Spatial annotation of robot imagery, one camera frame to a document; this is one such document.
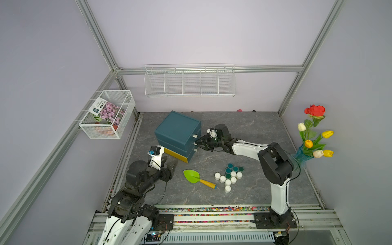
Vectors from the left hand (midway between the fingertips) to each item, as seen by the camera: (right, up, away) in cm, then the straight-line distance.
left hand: (172, 160), depth 68 cm
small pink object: (+44, +29, +56) cm, 77 cm away
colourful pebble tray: (+20, -30, +9) cm, 37 cm away
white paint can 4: (+35, -13, +19) cm, 42 cm away
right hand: (+9, +6, +21) cm, 24 cm away
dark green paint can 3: (+28, -13, +18) cm, 36 cm away
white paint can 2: (+25, -14, +17) cm, 33 cm away
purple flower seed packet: (-32, +22, +7) cm, 40 cm away
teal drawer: (+4, +1, +14) cm, 15 cm away
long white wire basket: (+22, +48, +37) cm, 65 cm away
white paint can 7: (+27, -18, +13) cm, 35 cm away
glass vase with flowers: (+65, +5, +3) cm, 65 cm away
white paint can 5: (+31, -15, +16) cm, 38 cm away
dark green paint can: (+30, -8, +22) cm, 38 cm away
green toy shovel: (+8, -14, +21) cm, 27 cm away
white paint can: (+22, -13, +19) cm, 32 cm away
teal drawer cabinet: (-6, +12, +14) cm, 20 cm away
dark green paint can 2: (+33, -10, +21) cm, 40 cm away
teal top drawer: (+6, +13, +15) cm, 21 cm away
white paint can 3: (+31, -12, +19) cm, 38 cm away
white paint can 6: (+28, -16, +16) cm, 36 cm away
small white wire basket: (-38, +15, +5) cm, 41 cm away
